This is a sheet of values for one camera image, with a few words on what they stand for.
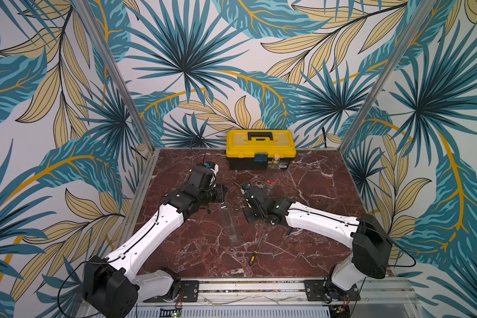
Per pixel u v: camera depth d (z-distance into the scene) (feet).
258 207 2.03
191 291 2.41
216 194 2.23
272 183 2.97
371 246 1.41
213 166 2.28
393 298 2.45
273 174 3.83
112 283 1.21
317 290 2.40
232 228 2.81
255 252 2.70
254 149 3.26
